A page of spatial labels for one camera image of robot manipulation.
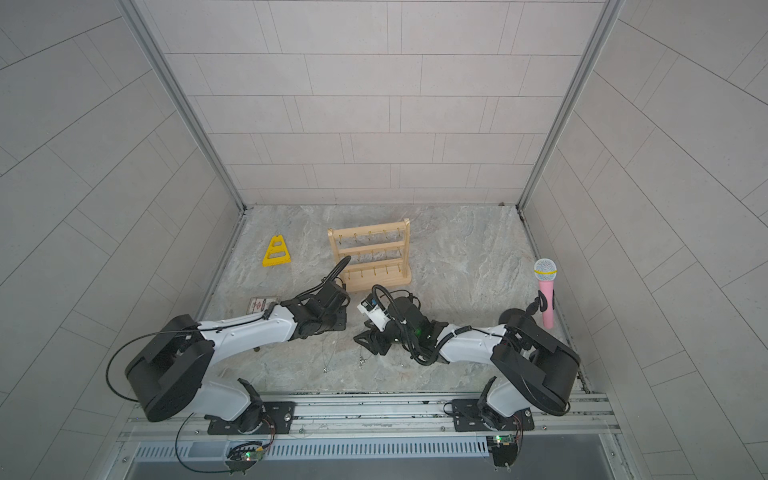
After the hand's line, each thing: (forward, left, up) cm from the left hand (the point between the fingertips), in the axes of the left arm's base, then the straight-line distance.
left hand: (348, 316), depth 89 cm
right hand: (-8, -5, +6) cm, 11 cm away
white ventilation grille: (-32, -17, +1) cm, 36 cm away
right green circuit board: (-32, -40, 0) cm, 51 cm away
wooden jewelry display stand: (+22, -8, +2) cm, 24 cm away
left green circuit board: (-34, +19, +2) cm, 39 cm away
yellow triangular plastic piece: (+22, +27, +2) cm, 35 cm away
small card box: (+3, +27, +2) cm, 27 cm away
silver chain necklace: (-13, -5, +1) cm, 14 cm away
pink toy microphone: (-2, -48, +29) cm, 56 cm away
